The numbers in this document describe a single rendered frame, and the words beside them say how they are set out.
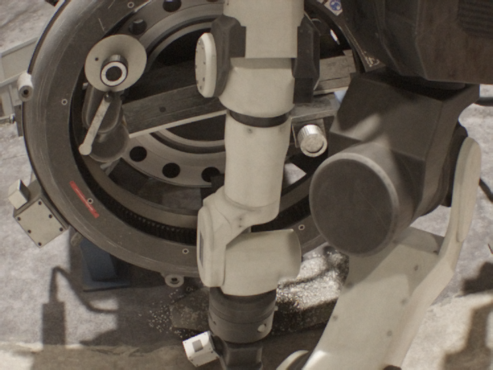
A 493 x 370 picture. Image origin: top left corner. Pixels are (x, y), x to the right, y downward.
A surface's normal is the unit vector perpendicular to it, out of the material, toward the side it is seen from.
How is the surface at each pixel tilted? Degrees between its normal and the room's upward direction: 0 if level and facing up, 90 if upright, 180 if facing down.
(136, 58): 90
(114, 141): 90
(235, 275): 87
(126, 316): 0
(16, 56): 90
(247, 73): 47
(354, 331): 38
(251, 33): 75
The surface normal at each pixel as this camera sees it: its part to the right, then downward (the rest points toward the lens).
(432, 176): 0.80, 0.24
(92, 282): -0.14, -0.81
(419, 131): -0.41, -0.44
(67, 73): 0.14, 0.55
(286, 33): 0.50, 0.34
